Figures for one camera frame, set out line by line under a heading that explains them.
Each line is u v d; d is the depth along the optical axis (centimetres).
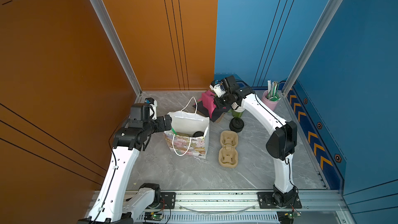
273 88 94
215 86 79
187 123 81
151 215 71
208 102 93
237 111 96
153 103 63
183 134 90
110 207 37
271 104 97
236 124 96
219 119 101
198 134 80
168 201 74
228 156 85
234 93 64
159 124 62
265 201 72
